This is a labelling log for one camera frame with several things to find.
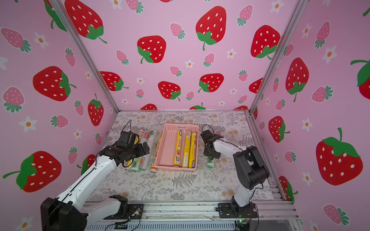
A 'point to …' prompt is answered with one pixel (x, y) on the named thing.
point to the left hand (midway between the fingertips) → (144, 149)
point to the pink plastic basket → (165, 161)
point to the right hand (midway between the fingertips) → (216, 151)
